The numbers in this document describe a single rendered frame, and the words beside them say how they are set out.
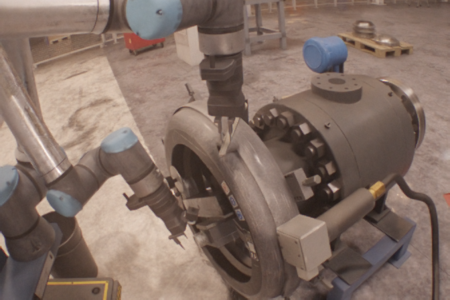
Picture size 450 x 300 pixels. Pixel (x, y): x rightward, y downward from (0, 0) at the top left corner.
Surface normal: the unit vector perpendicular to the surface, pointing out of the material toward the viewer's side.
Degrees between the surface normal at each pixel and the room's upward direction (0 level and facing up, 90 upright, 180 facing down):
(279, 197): 51
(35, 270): 0
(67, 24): 121
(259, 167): 37
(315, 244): 67
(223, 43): 95
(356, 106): 25
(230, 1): 102
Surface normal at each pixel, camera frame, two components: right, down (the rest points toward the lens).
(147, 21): -0.60, 0.45
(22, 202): 0.95, 0.04
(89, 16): 0.70, 0.48
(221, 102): -0.20, 0.49
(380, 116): 0.25, -0.43
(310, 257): 0.44, 0.00
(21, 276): -0.11, -0.87
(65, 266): 0.56, 0.39
